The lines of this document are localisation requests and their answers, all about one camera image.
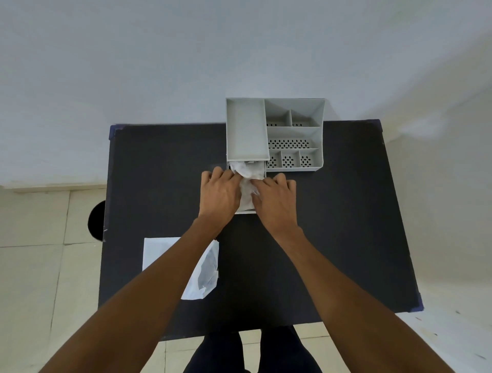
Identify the person's right forearm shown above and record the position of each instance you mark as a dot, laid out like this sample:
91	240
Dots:
357	303

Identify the grey desk organizer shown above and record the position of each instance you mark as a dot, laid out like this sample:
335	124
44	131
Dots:
246	130

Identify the grey organizer drawer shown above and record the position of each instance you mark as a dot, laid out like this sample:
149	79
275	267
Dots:
245	212

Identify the black trash bin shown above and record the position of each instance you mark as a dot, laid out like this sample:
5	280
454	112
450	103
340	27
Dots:
97	221

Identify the white plastic packet bag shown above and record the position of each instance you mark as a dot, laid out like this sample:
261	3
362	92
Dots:
157	251

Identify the blue tape table corner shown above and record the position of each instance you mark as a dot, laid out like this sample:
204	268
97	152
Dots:
417	306
113	130

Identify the person's left hand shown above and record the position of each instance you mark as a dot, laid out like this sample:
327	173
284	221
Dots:
219	196

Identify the person's black trousers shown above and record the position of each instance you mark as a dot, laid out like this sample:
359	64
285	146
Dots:
219	353

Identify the person's left forearm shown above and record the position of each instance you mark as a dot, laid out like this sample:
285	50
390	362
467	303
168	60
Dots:
146	299

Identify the person's right hand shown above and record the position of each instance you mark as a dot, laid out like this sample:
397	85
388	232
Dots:
276	203

